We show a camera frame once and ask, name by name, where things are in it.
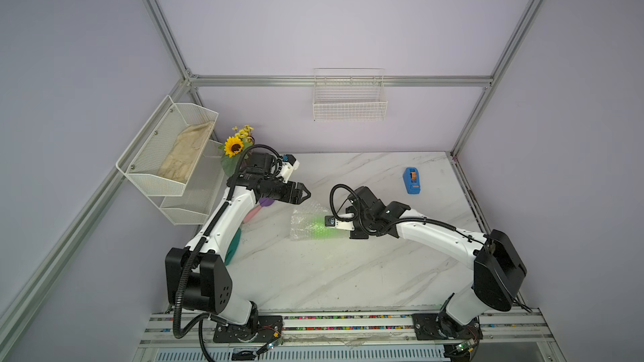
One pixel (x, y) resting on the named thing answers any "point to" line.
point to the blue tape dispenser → (411, 178)
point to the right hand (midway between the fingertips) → (349, 221)
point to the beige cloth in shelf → (181, 158)
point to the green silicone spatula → (233, 246)
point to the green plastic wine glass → (319, 230)
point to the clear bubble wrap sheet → (309, 223)
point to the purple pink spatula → (263, 202)
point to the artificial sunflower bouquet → (234, 147)
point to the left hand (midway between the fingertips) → (300, 196)
